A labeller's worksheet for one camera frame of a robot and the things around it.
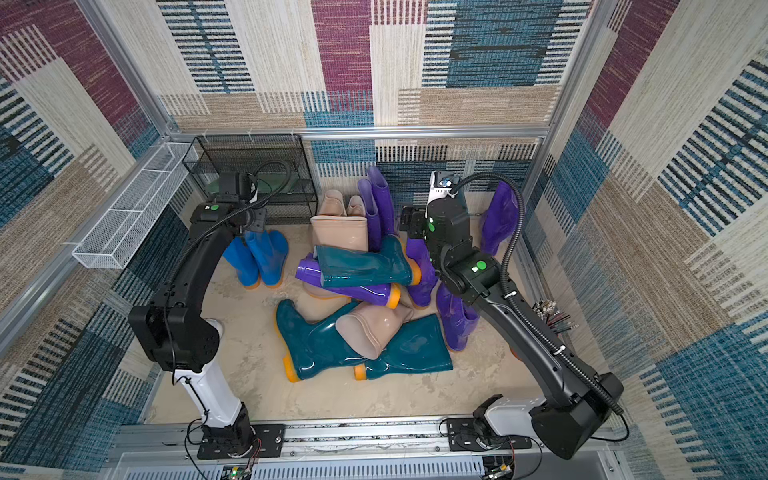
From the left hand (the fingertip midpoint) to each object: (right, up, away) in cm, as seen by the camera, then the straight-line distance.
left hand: (249, 214), depth 86 cm
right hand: (+48, 0, -16) cm, 51 cm away
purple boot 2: (+49, -23, +7) cm, 55 cm away
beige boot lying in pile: (+35, -29, -10) cm, 47 cm away
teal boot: (+48, -39, +4) cm, 62 cm away
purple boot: (+38, +5, +5) cm, 39 cm away
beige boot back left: (+22, +4, +8) cm, 24 cm away
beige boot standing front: (+28, -5, -2) cm, 29 cm away
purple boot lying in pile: (+39, -22, -8) cm, 45 cm away
